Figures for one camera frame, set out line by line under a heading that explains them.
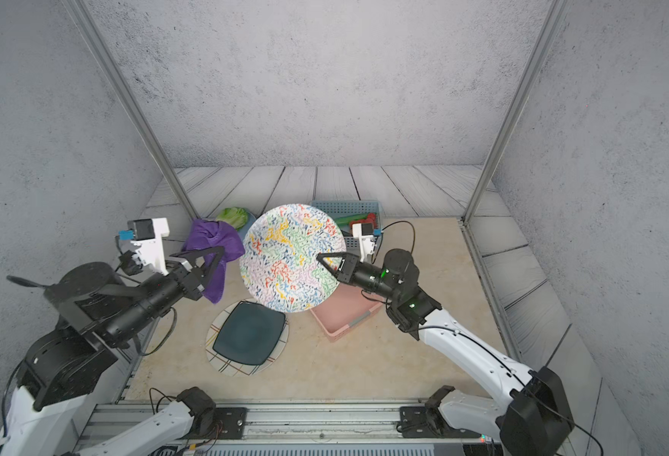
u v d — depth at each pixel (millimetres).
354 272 593
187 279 437
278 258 659
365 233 625
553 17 709
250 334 850
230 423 728
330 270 636
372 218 1176
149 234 435
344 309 871
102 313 360
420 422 727
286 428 727
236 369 825
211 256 508
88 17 713
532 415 382
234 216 1147
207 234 500
